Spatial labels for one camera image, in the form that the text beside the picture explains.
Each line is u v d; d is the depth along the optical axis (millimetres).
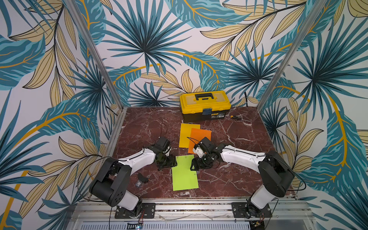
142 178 846
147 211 732
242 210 722
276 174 454
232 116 1132
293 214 743
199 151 814
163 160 749
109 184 434
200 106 978
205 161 734
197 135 1044
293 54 855
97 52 858
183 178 856
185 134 1042
